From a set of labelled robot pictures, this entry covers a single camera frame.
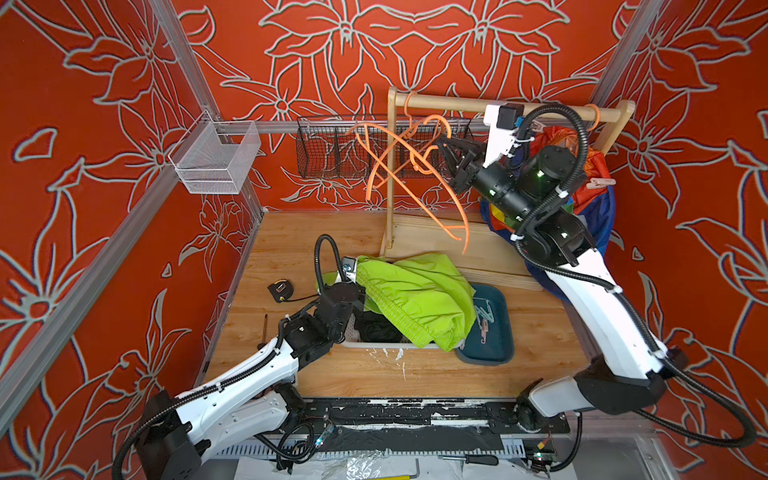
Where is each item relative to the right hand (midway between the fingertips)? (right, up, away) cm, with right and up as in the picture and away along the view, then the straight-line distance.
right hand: (447, 132), depth 50 cm
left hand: (-19, -28, +27) cm, 43 cm away
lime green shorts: (0, -33, +27) cm, 43 cm away
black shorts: (-13, -44, +34) cm, 57 cm away
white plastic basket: (-20, -48, +34) cm, 62 cm away
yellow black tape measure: (-44, -35, +44) cm, 71 cm away
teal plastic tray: (+22, -50, +34) cm, 64 cm away
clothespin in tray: (+21, -41, +40) cm, 61 cm away
